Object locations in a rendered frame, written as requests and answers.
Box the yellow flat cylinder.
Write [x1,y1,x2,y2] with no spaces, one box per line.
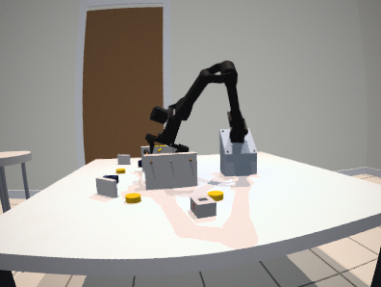
[208,191,223,201]
[115,169,126,174]
[125,193,141,203]

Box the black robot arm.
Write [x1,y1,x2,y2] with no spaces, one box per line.
[150,61,248,144]

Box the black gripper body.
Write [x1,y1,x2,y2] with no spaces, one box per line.
[145,125,189,152]

